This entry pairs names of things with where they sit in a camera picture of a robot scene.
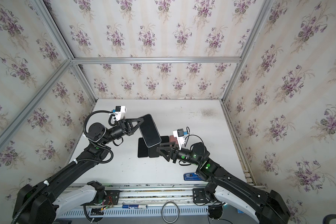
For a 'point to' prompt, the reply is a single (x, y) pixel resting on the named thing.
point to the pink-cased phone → (172, 139)
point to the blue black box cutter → (191, 177)
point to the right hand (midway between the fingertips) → (163, 147)
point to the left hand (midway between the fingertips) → (144, 122)
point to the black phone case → (151, 151)
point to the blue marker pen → (132, 206)
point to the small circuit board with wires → (106, 201)
